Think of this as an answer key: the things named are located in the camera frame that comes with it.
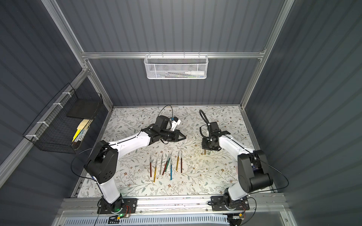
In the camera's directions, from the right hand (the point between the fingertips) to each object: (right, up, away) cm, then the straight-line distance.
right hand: (206, 146), depth 91 cm
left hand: (-12, +5, -8) cm, 15 cm away
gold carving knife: (-32, -13, -4) cm, 35 cm away
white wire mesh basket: (-22, +64, +33) cm, 76 cm away
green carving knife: (-25, -11, -2) cm, 27 cm away
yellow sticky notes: (-70, +14, -17) cm, 73 cm away
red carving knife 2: (-16, -12, -3) cm, 20 cm away
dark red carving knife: (-35, -14, -4) cm, 38 cm away
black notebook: (-74, +24, -8) cm, 78 cm away
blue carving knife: (-23, -14, -5) cm, 27 cm away
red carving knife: (-27, -13, -4) cm, 30 cm away
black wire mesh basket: (-78, +15, -17) cm, 81 cm away
